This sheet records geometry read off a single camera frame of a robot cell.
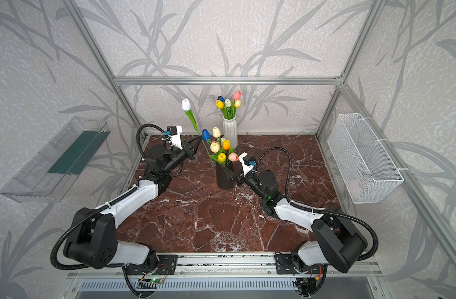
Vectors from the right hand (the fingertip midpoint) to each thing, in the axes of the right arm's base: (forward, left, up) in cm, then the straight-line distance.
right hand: (234, 155), depth 77 cm
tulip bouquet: (-2, +3, +4) cm, 6 cm away
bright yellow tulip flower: (+23, +7, +9) cm, 25 cm away
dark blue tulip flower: (+27, +7, +9) cm, 30 cm away
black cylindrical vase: (-9, +4, -1) cm, 10 cm away
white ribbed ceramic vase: (+25, +3, -11) cm, 28 cm away
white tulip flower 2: (+7, +7, +6) cm, 12 cm away
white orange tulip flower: (-2, +7, +8) cm, 11 cm away
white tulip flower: (+28, +3, +6) cm, 29 cm away
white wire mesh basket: (-13, -45, +9) cm, 48 cm away
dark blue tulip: (+6, +12, +6) cm, 14 cm away
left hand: (+6, +13, +7) cm, 16 cm away
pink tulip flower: (+27, -1, +10) cm, 29 cm away
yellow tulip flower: (+28, -1, +5) cm, 29 cm away
